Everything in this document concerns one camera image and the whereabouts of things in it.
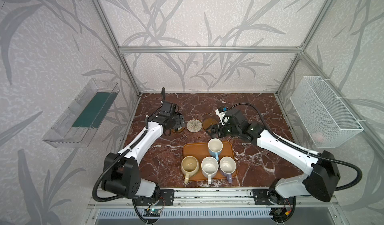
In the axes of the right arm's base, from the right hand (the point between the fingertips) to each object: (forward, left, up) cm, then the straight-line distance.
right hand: (212, 124), depth 79 cm
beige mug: (-16, +12, -18) cm, 27 cm away
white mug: (-17, +1, -18) cm, 24 cm away
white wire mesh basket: (-7, -49, +14) cm, 51 cm away
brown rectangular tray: (-7, +6, -18) cm, 20 cm away
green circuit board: (-37, +30, -20) cm, 51 cm away
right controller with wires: (-38, -34, -24) cm, 56 cm away
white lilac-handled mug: (-16, -9, -19) cm, 26 cm away
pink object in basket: (-8, -52, +1) cm, 52 cm away
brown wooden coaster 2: (+13, +1, -19) cm, 23 cm away
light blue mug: (-4, -3, -19) cm, 20 cm away
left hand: (+8, +19, -4) cm, 21 cm away
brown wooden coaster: (+7, +20, -18) cm, 28 cm away
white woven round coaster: (+11, +11, -20) cm, 26 cm away
